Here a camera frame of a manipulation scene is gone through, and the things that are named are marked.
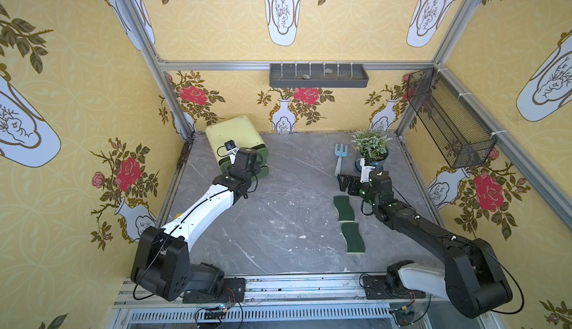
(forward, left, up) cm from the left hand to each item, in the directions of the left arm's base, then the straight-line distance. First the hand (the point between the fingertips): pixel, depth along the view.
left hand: (251, 161), depth 86 cm
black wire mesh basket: (+5, -78, +9) cm, 79 cm away
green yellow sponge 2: (-14, -37, -16) cm, 43 cm away
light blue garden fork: (+16, -41, -16) cm, 46 cm away
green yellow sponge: (-26, -39, -17) cm, 50 cm away
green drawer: (-10, -6, +16) cm, 20 cm away
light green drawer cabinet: (+12, +7, +3) cm, 14 cm away
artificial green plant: (+8, -49, +1) cm, 49 cm away
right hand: (-6, -37, -5) cm, 38 cm away
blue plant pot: (-10, -45, +8) cm, 46 cm away
